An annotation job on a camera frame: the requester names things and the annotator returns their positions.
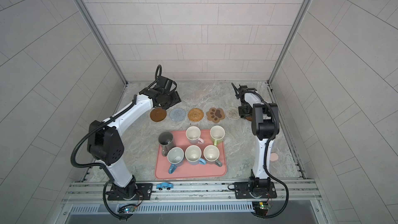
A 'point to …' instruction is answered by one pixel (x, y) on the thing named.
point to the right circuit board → (261, 207)
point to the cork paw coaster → (215, 114)
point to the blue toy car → (165, 185)
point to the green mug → (217, 134)
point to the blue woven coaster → (178, 114)
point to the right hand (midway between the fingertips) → (248, 115)
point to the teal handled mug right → (211, 154)
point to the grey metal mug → (166, 140)
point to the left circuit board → (127, 209)
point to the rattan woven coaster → (195, 114)
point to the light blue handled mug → (193, 155)
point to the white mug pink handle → (193, 134)
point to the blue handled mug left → (175, 156)
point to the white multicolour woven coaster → (232, 113)
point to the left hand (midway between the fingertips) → (181, 99)
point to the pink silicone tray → (185, 171)
